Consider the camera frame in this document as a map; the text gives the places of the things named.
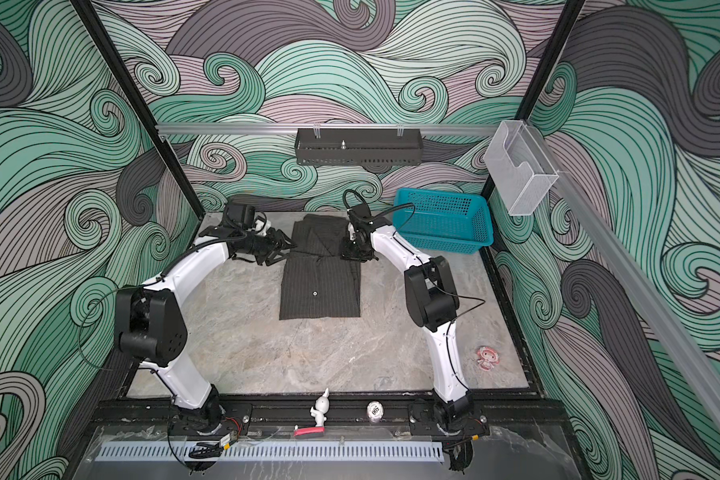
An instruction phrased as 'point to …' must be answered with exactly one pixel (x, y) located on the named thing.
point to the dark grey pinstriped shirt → (318, 281)
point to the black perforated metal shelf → (358, 146)
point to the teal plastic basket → (443, 221)
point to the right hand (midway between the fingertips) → (345, 255)
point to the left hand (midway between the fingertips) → (296, 246)
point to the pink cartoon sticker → (487, 356)
